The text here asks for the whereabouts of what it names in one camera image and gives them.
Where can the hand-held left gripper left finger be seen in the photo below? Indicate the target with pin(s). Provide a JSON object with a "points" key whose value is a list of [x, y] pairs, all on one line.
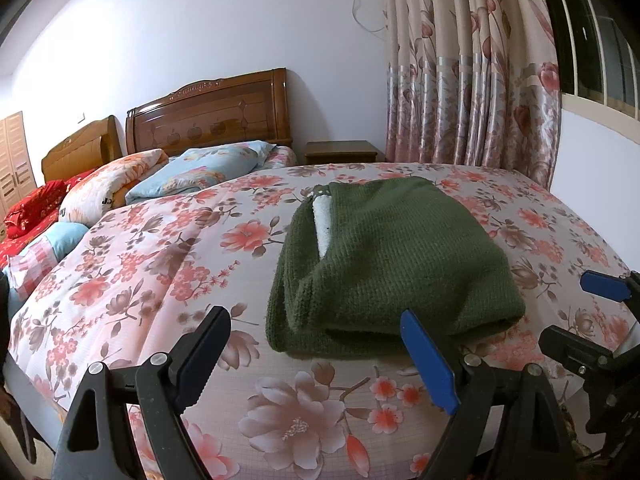
{"points": [[200, 360]]}

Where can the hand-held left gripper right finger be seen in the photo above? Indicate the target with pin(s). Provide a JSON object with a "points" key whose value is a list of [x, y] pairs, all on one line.
{"points": [[430, 360]]}

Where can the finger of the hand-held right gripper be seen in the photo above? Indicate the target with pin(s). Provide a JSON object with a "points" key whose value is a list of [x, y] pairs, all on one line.
{"points": [[602, 285], [570, 347]]}

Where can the green knit sweater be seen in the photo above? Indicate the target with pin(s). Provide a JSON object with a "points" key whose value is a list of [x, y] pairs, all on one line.
{"points": [[395, 265]]}

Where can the pink floral bed quilt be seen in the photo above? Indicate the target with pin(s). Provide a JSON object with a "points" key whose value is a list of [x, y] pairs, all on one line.
{"points": [[200, 260]]}

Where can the light blue checked pillow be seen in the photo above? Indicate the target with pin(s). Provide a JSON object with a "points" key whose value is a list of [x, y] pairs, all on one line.
{"points": [[45, 255]]}

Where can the blue floral pillow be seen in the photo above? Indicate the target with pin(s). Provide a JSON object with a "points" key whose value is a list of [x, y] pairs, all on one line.
{"points": [[200, 170]]}

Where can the dark cloth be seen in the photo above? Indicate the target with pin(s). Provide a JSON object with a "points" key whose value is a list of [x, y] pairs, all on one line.
{"points": [[12, 410]]}

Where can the orange floral pillow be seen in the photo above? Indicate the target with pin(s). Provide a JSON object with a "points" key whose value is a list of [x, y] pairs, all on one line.
{"points": [[100, 190]]}

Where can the red bedding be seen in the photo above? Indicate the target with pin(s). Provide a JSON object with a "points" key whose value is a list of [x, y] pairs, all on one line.
{"points": [[35, 210]]}

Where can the wooden nightstand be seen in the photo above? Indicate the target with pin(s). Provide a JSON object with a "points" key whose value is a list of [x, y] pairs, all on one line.
{"points": [[342, 152]]}

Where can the small wooden headboard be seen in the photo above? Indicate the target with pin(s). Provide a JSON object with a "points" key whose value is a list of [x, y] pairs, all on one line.
{"points": [[80, 152]]}

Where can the large wooden headboard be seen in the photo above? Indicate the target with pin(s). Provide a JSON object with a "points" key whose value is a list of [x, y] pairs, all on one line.
{"points": [[210, 115]]}

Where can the barred window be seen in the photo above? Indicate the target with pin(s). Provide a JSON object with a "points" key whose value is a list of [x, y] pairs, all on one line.
{"points": [[595, 35]]}

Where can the pink floral curtain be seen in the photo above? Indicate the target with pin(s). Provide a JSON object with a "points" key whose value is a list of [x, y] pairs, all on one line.
{"points": [[465, 70]]}

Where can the wooden wardrobe door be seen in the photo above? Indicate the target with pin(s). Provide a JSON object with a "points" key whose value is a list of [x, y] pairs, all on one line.
{"points": [[15, 160]]}

